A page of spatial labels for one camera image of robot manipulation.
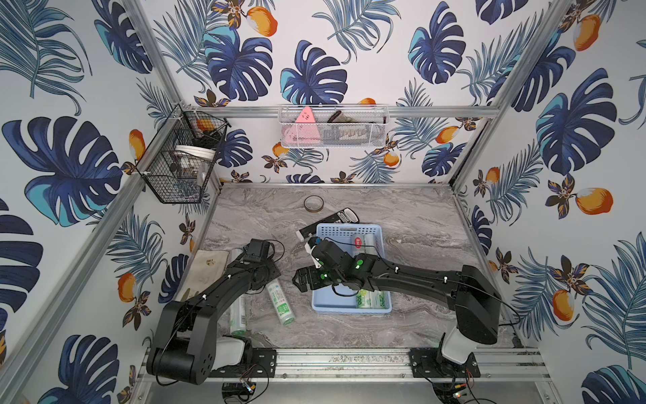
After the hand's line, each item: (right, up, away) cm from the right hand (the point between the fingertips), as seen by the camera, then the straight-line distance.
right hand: (303, 277), depth 79 cm
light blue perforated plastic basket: (+12, -9, +7) cm, 16 cm away
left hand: (-12, 0, +11) cm, 16 cm away
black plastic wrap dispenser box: (+17, +19, +31) cm, 40 cm away
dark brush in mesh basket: (+13, +50, +12) cm, 53 cm away
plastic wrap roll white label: (-21, -13, +1) cm, 25 cm away
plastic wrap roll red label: (-8, -9, +3) cm, 12 cm away
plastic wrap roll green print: (+19, +8, +17) cm, 27 cm away
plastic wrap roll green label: (+24, -9, +4) cm, 26 cm away
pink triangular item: (-1, +50, +11) cm, 51 cm away
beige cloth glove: (-38, -1, +16) cm, 41 cm away
